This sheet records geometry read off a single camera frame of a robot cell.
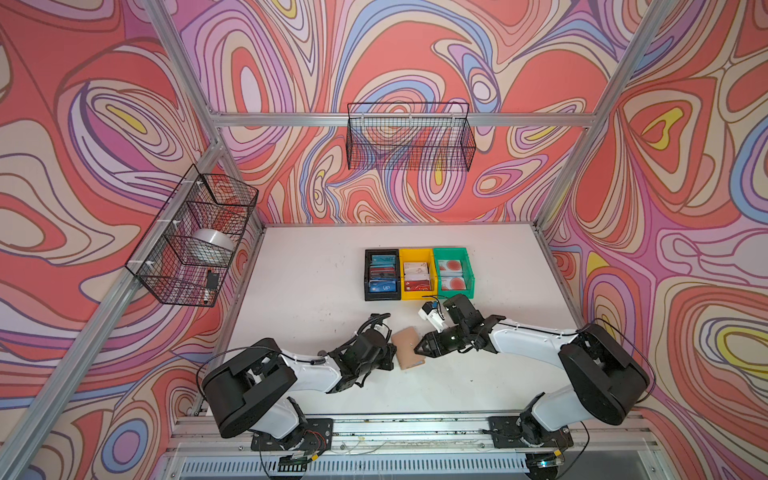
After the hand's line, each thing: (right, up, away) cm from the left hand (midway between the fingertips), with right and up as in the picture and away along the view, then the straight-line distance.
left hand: (401, 350), depth 86 cm
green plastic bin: (+19, +22, +16) cm, 33 cm away
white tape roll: (-47, +30, -16) cm, 58 cm away
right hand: (+6, -1, -2) cm, 6 cm away
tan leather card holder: (+1, +2, +2) cm, 3 cm away
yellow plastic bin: (+7, +21, +18) cm, 28 cm away
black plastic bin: (-6, +21, +16) cm, 27 cm away
